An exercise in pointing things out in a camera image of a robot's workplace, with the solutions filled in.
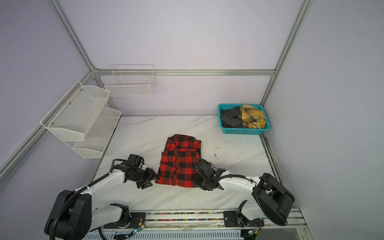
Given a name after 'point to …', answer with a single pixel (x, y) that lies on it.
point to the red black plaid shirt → (178, 158)
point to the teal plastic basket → (242, 131)
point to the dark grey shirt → (229, 118)
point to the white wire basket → (131, 80)
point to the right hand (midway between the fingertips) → (192, 183)
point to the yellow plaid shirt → (252, 117)
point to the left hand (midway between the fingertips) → (155, 181)
